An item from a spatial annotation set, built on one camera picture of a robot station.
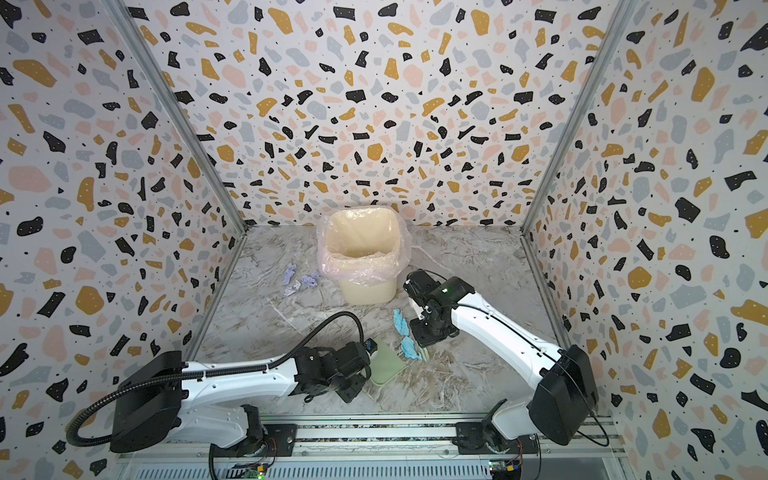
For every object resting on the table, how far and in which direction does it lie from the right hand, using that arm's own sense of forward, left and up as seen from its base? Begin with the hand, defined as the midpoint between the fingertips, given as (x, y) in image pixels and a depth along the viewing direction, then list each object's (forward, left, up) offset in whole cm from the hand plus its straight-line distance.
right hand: (418, 334), depth 78 cm
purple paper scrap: (+25, +36, -12) cm, 46 cm away
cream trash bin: (+33, +19, -3) cm, 38 cm away
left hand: (-9, +15, -9) cm, 19 cm away
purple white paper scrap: (+23, +42, -13) cm, 50 cm away
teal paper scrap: (+3, +3, -14) cm, 15 cm away
